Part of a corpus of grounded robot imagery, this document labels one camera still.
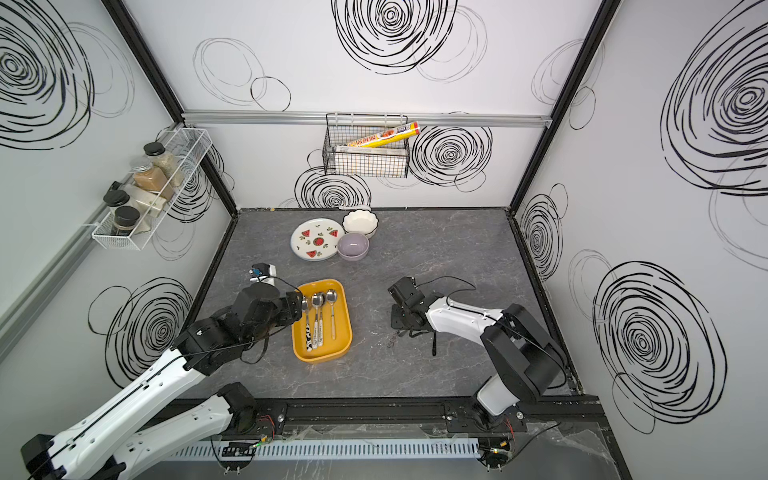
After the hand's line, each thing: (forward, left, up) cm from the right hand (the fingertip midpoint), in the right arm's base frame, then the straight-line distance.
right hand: (398, 320), depth 89 cm
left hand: (-3, +26, +19) cm, 33 cm away
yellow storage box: (-2, +17, 0) cm, 17 cm away
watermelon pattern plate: (+31, +31, 0) cm, 44 cm away
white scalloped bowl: (+40, +15, 0) cm, 43 cm away
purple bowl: (+26, +16, +2) cm, 30 cm away
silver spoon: (+5, +25, +1) cm, 26 cm away
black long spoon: (-6, -11, -2) cm, 12 cm away
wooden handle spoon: (+7, +21, +1) cm, 22 cm away
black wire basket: (+35, +4, +33) cm, 48 cm away
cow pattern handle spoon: (-8, +25, +1) cm, 27 cm away
